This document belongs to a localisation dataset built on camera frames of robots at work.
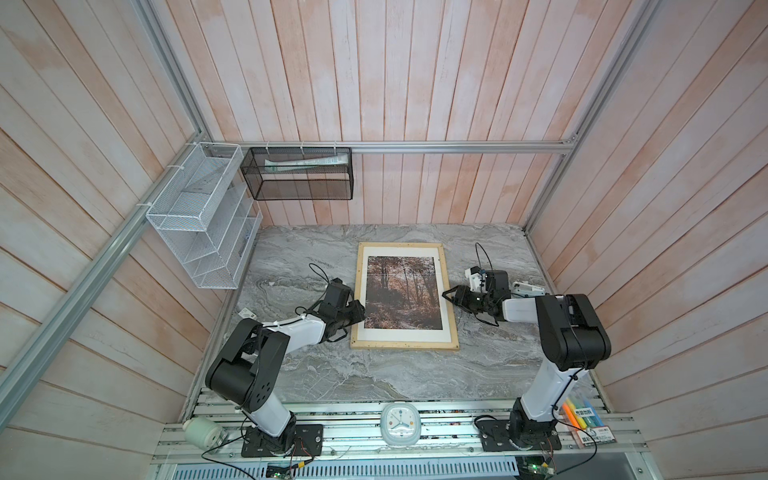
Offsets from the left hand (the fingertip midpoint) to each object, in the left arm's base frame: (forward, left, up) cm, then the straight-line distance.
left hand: (361, 315), depth 94 cm
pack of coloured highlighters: (-31, -59, 0) cm, 66 cm away
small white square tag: (+1, +38, -1) cm, 38 cm away
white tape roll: (-34, +35, +7) cm, 49 cm away
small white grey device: (+10, -57, -1) cm, 58 cm away
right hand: (+8, -29, 0) cm, 30 cm away
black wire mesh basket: (+43, +26, +24) cm, 56 cm away
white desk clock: (-31, -11, +1) cm, 33 cm away
